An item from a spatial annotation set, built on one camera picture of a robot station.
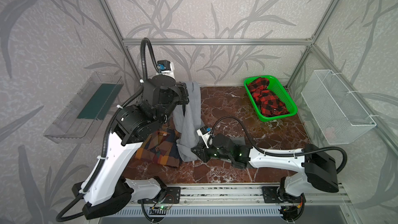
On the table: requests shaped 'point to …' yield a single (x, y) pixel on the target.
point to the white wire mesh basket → (340, 116)
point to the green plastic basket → (274, 86)
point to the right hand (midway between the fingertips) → (192, 143)
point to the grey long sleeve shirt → (186, 125)
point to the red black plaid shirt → (269, 104)
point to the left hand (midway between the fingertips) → (186, 79)
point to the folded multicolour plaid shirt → (162, 148)
